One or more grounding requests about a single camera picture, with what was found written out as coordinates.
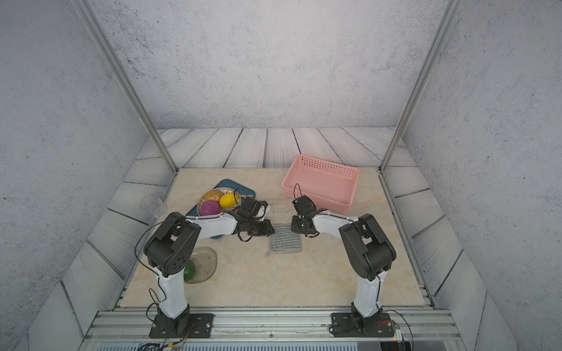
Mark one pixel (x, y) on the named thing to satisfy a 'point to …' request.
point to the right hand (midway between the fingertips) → (298, 225)
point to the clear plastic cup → (152, 203)
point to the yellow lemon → (227, 199)
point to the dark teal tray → (245, 191)
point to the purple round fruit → (210, 208)
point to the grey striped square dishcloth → (284, 240)
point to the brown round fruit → (214, 195)
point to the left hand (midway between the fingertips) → (276, 231)
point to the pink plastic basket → (328, 186)
